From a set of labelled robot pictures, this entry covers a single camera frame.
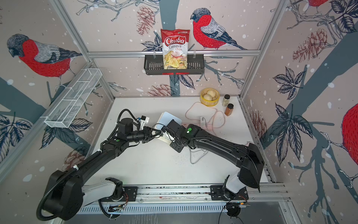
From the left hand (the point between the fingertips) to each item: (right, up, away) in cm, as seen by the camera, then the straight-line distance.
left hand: (162, 132), depth 76 cm
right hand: (+7, -5, +2) cm, 9 cm away
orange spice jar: (+47, +12, +28) cm, 56 cm away
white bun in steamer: (+35, +26, +42) cm, 60 cm away
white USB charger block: (+25, +3, +19) cm, 31 cm away
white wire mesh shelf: (-52, +14, -1) cm, 54 cm away
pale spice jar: (+46, +19, +34) cm, 61 cm away
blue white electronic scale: (0, +6, +5) cm, 8 cm away
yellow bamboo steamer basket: (+38, +20, +38) cm, 58 cm away
